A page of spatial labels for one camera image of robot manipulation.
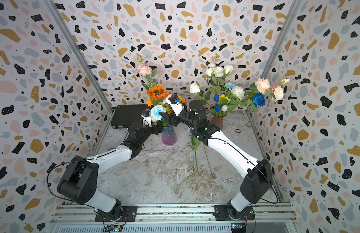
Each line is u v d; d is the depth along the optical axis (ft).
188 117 1.98
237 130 3.60
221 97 2.90
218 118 2.94
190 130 3.48
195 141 3.30
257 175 1.37
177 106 1.92
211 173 2.90
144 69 2.50
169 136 3.39
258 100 2.17
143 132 2.27
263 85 2.20
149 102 2.52
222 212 2.41
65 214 2.45
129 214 2.40
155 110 2.21
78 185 1.44
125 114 3.74
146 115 2.40
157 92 2.25
